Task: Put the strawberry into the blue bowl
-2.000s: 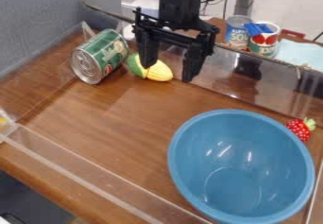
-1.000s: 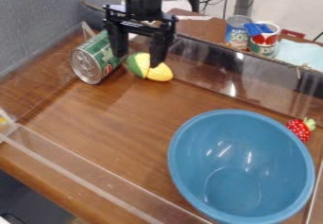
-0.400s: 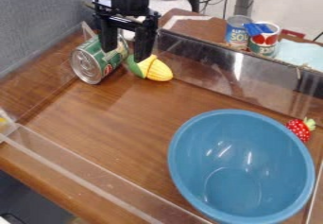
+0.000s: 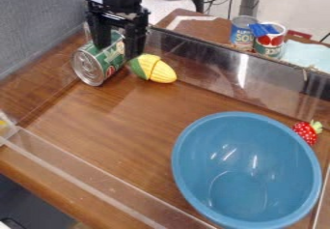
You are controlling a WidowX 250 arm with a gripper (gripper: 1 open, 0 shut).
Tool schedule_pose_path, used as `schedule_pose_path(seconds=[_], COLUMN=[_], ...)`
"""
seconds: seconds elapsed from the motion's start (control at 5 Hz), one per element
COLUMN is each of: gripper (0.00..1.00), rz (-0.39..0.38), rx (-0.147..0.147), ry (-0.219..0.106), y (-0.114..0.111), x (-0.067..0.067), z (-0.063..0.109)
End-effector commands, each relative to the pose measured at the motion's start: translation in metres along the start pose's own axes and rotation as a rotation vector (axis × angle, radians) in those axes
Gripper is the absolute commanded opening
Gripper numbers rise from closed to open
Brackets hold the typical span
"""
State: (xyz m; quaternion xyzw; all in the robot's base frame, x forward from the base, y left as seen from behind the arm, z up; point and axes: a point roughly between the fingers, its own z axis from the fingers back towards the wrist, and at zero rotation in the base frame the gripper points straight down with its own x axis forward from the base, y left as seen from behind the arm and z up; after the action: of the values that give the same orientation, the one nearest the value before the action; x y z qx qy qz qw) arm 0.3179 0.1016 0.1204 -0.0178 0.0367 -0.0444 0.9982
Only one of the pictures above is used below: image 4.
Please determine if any green tin can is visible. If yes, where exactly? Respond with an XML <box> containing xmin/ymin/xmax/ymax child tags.
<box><xmin>71</xmin><ymin>30</ymin><xmax>126</xmax><ymax>86</ymax></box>

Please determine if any clear acrylic back wall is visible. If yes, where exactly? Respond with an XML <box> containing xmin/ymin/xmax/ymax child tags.
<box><xmin>83</xmin><ymin>1</ymin><xmax>330</xmax><ymax>129</ymax></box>

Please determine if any blue soup can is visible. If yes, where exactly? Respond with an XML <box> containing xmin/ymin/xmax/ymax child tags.
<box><xmin>230</xmin><ymin>15</ymin><xmax>258</xmax><ymax>50</ymax></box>

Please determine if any yellow green toy corn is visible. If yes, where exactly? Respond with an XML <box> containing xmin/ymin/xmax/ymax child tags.
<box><xmin>129</xmin><ymin>54</ymin><xmax>177</xmax><ymax>83</ymax></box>

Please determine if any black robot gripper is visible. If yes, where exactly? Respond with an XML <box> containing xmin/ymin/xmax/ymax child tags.
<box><xmin>86</xmin><ymin>0</ymin><xmax>150</xmax><ymax>60</ymax></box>

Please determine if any red white tomato can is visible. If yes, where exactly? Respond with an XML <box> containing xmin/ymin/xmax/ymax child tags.
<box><xmin>254</xmin><ymin>22</ymin><xmax>286</xmax><ymax>59</ymax></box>

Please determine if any clear acrylic wall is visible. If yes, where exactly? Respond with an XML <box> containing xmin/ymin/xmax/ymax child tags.
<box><xmin>83</xmin><ymin>1</ymin><xmax>330</xmax><ymax>129</ymax></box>
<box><xmin>0</xmin><ymin>111</ymin><xmax>217</xmax><ymax>229</ymax></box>

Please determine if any clear acrylic front wall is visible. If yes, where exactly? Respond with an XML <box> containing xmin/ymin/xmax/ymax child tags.
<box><xmin>0</xmin><ymin>111</ymin><xmax>217</xmax><ymax>229</ymax></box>

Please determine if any light blue cloth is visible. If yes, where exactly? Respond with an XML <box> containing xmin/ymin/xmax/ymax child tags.
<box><xmin>281</xmin><ymin>40</ymin><xmax>330</xmax><ymax>73</ymax></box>

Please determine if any blue plastic bowl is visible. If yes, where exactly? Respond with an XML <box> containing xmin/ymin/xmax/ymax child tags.
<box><xmin>172</xmin><ymin>112</ymin><xmax>322</xmax><ymax>229</ymax></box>

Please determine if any red toy strawberry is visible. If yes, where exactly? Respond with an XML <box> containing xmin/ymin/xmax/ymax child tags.
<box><xmin>293</xmin><ymin>121</ymin><xmax>322</xmax><ymax>146</ymax></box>

